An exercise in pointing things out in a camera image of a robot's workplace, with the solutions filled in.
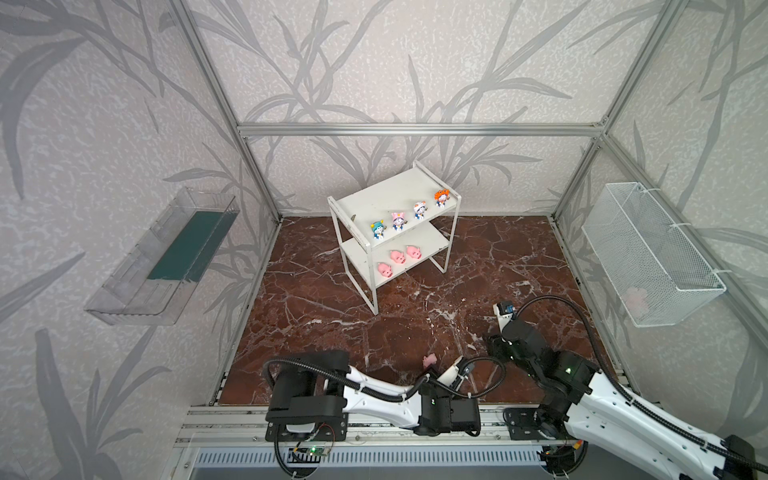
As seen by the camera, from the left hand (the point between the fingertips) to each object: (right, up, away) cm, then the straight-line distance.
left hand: (447, 372), depth 80 cm
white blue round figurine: (-8, +43, -7) cm, 45 cm away
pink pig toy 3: (-9, +32, +7) cm, 34 cm away
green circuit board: (-33, -15, -9) cm, 38 cm away
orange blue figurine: (-2, +47, -4) cm, 47 cm away
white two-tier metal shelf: (-15, +40, -7) cm, 43 cm away
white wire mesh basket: (+43, +28, -17) cm, 54 cm away
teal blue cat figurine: (-18, +38, -12) cm, 44 cm away
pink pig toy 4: (-5, +3, +3) cm, 6 cm away
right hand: (+12, +13, +1) cm, 18 cm away
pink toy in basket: (+47, +21, -5) cm, 51 cm away
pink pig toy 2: (-13, +31, +6) cm, 34 cm away
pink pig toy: (-17, +28, +3) cm, 33 cm away
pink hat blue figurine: (-13, +40, -10) cm, 43 cm away
